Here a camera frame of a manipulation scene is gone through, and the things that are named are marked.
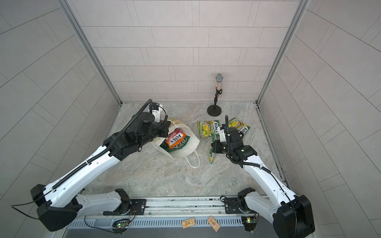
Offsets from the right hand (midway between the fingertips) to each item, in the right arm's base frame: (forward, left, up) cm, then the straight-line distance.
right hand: (211, 144), depth 80 cm
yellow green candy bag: (+17, -1, -10) cm, 20 cm away
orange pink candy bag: (+9, +21, -5) cm, 23 cm away
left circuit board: (-33, +44, -9) cm, 56 cm away
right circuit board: (-34, -15, -14) cm, 40 cm away
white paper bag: (-2, +12, -3) cm, 13 cm away
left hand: (+3, +17, +17) cm, 25 cm away
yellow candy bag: (-4, 0, -4) cm, 5 cm away
